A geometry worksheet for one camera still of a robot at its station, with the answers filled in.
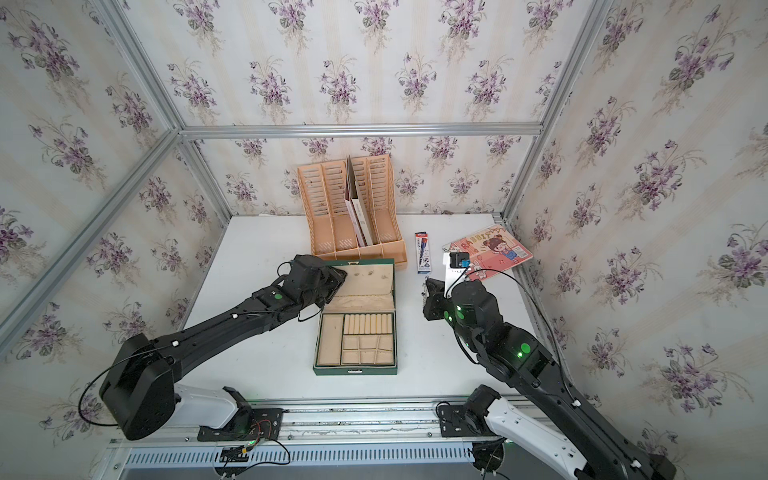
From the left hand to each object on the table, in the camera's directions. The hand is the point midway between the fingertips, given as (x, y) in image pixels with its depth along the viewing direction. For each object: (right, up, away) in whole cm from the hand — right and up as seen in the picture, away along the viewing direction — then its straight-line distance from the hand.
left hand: (354, 280), depth 82 cm
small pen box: (+22, +7, +25) cm, 34 cm away
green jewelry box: (0, -15, +2) cm, 15 cm away
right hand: (+19, +2, -15) cm, 25 cm away
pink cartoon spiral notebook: (+48, +7, +27) cm, 56 cm away
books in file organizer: (0, +16, +11) cm, 19 cm away
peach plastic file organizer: (-14, +31, +26) cm, 43 cm away
